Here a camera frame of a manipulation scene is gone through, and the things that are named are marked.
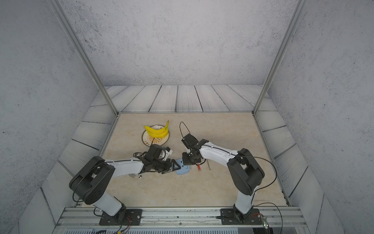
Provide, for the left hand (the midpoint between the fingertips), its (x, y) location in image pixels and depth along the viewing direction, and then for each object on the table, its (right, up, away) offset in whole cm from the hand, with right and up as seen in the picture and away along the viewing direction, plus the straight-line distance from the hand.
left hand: (179, 169), depth 86 cm
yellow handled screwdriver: (+18, 0, +6) cm, 19 cm away
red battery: (+12, 0, +5) cm, 13 cm away
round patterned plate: (-24, +15, +18) cm, 33 cm away
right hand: (+4, +3, +2) cm, 5 cm away
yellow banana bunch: (-16, +20, +17) cm, 31 cm away
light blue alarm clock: (+3, 0, +1) cm, 3 cm away
